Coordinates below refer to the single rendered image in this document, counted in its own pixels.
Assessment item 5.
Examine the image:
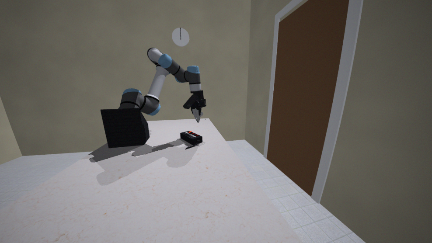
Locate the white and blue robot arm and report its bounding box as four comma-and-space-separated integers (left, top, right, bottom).
118, 48, 201, 116

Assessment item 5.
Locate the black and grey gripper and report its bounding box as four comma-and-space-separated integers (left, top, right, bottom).
191, 90, 206, 123

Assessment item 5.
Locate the black power strip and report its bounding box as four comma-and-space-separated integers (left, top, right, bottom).
180, 131, 202, 149

